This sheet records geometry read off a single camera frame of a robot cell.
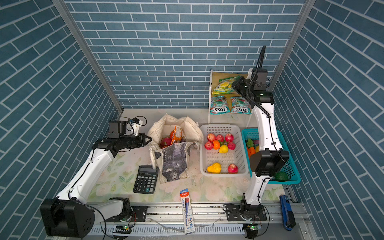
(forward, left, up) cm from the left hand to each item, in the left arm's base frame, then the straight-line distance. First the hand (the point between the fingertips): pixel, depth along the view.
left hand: (151, 138), depth 79 cm
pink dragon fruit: (+5, -5, -11) cm, 13 cm away
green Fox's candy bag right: (+27, -53, -1) cm, 60 cm away
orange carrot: (+3, -59, -17) cm, 62 cm away
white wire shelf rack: (+24, -33, +6) cm, 41 cm away
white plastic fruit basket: (-1, -49, -18) cm, 52 cm away
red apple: (-11, -45, -15) cm, 48 cm away
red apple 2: (+4, -32, -15) cm, 35 cm away
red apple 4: (+11, -46, -15) cm, 50 cm away
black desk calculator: (-16, +4, -19) cm, 25 cm away
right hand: (+21, -42, +23) cm, 52 cm away
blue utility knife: (-37, -66, -14) cm, 77 cm away
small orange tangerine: (+4, -37, -14) cm, 40 cm away
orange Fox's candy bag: (+4, -12, -4) cm, 13 cm away
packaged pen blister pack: (-34, -20, -19) cm, 44 cm away
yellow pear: (-11, -35, -15) cm, 39 cm away
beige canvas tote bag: (-11, -11, -6) cm, 17 cm away
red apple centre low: (+11, -40, -15) cm, 44 cm away
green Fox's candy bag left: (+27, -39, -1) cm, 48 cm away
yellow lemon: (+2, -41, -16) cm, 44 cm away
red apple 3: (+10, -34, -15) cm, 38 cm away
